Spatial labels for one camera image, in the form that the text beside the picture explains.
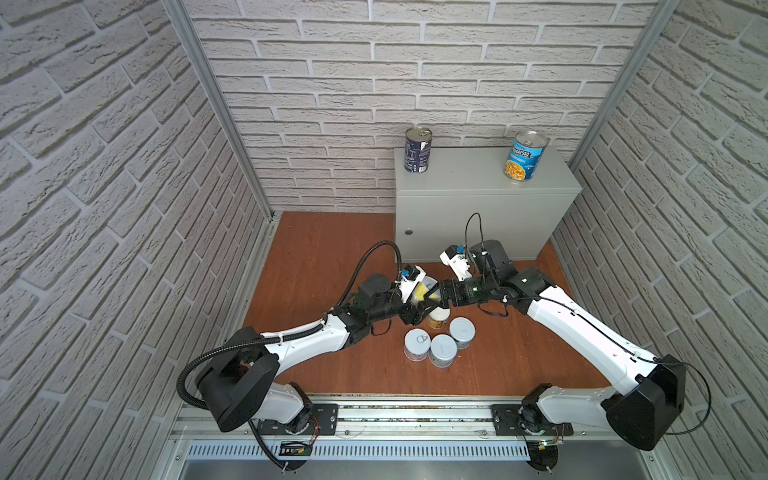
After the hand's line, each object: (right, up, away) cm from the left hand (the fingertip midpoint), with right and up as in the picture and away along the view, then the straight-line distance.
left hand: (430, 291), depth 77 cm
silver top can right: (+10, -12, +6) cm, 17 cm away
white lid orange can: (+3, -9, +8) cm, 12 cm away
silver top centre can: (+4, -17, +3) cm, 17 cm away
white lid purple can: (-3, -15, +4) cm, 16 cm away
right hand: (+1, 0, -4) cm, 4 cm away
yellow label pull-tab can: (-2, +2, -5) cm, 6 cm away
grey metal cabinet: (+14, +28, +20) cm, 37 cm away
